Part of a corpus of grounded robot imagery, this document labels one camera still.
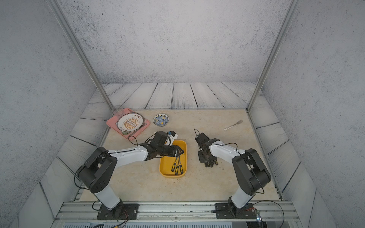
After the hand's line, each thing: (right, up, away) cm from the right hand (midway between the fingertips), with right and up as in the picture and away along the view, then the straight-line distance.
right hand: (206, 158), depth 91 cm
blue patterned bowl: (-32, +25, +21) cm, 46 cm away
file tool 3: (+6, -3, -1) cm, 7 cm away
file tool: (+1, -3, -2) cm, 4 cm away
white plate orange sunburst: (-56, +23, +21) cm, 64 cm away
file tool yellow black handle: (-20, -4, -2) cm, 21 cm away
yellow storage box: (-25, -2, -1) cm, 25 cm away
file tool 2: (+3, -3, -2) cm, 5 cm away
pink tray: (-70, +22, +21) cm, 76 cm away
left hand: (-14, +5, -4) cm, 16 cm away
